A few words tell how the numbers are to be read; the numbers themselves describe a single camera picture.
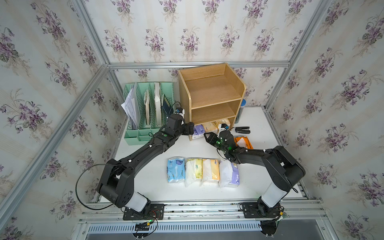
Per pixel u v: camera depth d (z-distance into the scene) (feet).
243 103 2.80
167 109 3.25
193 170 2.69
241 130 3.44
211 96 2.70
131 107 2.81
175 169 2.71
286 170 1.55
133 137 3.15
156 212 2.36
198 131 3.22
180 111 2.40
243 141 3.03
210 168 2.69
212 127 3.23
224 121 3.36
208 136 2.80
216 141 2.63
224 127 2.73
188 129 2.46
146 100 3.14
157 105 3.03
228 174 2.61
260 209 2.16
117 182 1.39
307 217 2.37
